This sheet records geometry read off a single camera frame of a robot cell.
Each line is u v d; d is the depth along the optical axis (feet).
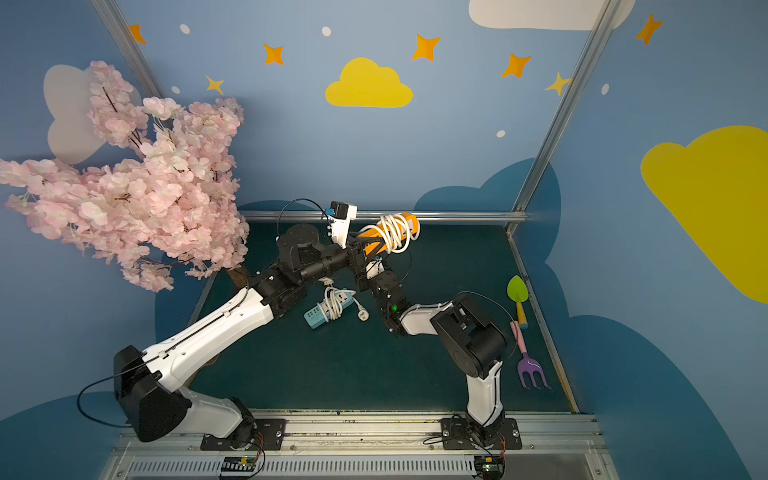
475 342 1.67
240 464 2.40
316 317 2.97
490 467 2.40
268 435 2.42
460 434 2.46
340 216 1.89
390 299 2.31
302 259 1.71
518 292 3.39
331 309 2.97
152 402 1.27
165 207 1.64
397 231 2.15
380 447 2.41
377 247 2.14
